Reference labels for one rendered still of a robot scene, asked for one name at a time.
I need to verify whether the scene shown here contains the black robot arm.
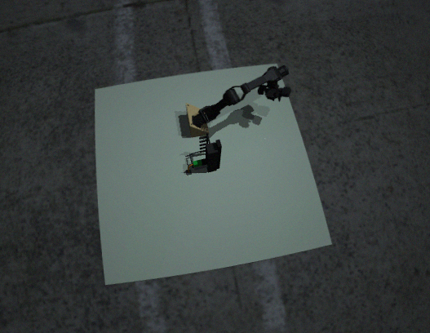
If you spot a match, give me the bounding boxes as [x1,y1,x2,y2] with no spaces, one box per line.
[192,65,289,128]

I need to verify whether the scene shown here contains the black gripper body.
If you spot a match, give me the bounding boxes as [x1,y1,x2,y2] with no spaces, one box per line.
[258,81,291,97]

